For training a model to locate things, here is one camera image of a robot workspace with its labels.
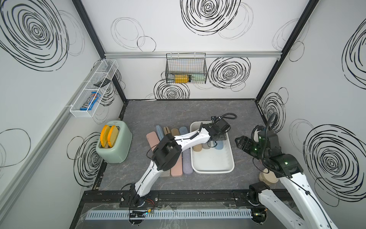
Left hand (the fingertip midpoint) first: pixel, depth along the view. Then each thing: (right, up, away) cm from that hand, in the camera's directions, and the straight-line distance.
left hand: (220, 135), depth 90 cm
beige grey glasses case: (-34, -20, -11) cm, 40 cm away
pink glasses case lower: (-27, -18, -10) cm, 34 cm away
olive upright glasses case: (-35, +3, +4) cm, 36 cm away
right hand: (+6, -1, -18) cm, 19 cm away
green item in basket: (-14, +36, -3) cm, 39 cm away
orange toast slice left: (-65, +3, -17) cm, 67 cm away
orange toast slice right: (-61, +3, -17) cm, 63 cm away
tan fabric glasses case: (-14, -7, -1) cm, 16 cm away
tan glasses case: (-30, +1, +9) cm, 31 cm away
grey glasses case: (-14, 0, -27) cm, 30 cm away
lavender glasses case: (-21, -17, -9) cm, 29 cm away
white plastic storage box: (-6, -15, -3) cm, 17 cm away
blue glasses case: (0, -7, +2) cm, 7 cm away
